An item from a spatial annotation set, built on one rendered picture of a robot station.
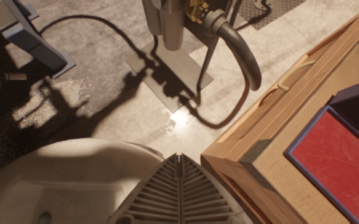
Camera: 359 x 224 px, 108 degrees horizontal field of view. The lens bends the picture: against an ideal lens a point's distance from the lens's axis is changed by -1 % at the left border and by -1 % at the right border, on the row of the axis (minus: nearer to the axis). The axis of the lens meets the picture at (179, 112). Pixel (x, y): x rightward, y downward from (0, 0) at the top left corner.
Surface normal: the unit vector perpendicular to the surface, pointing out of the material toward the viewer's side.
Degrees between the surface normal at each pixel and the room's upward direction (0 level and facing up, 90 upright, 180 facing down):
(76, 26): 0
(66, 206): 0
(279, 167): 0
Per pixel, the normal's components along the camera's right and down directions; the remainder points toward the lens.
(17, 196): 0.91, 0.23
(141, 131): 0.02, -0.26
